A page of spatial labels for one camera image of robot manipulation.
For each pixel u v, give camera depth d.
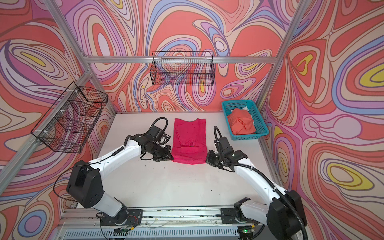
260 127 1.02
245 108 1.15
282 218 0.39
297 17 0.72
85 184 0.43
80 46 0.83
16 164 0.53
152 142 0.65
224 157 0.61
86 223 0.72
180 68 0.93
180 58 0.87
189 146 0.99
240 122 1.04
